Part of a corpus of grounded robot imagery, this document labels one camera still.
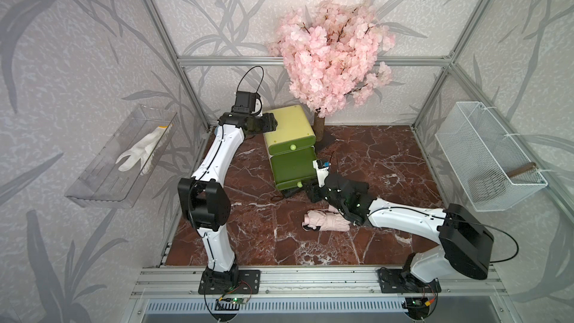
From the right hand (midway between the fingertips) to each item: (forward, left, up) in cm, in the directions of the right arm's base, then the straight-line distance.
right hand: (304, 180), depth 81 cm
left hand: (+20, +13, +10) cm, 26 cm away
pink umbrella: (-11, -9, -11) cm, 17 cm away
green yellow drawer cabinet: (+13, +5, +2) cm, 14 cm away
